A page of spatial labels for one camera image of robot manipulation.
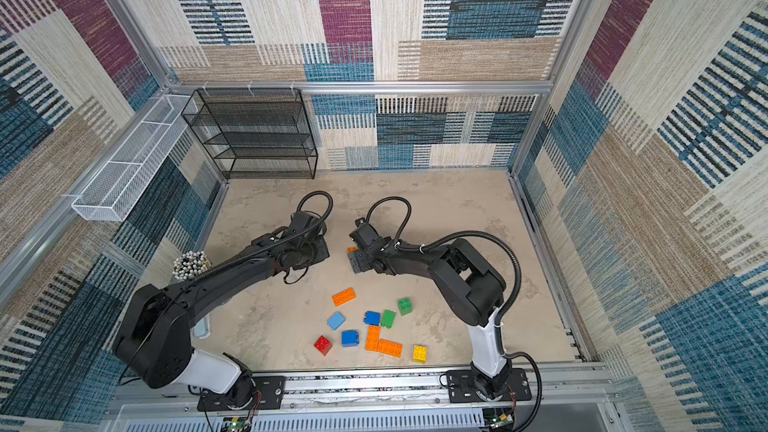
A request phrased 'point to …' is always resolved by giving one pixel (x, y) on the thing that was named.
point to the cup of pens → (190, 264)
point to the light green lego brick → (388, 318)
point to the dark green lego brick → (405, 306)
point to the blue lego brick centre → (372, 318)
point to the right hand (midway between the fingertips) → (374, 254)
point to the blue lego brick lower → (350, 338)
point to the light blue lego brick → (336, 321)
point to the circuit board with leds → (498, 418)
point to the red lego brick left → (323, 345)
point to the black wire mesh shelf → (255, 133)
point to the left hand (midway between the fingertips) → (326, 250)
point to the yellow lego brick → (420, 354)
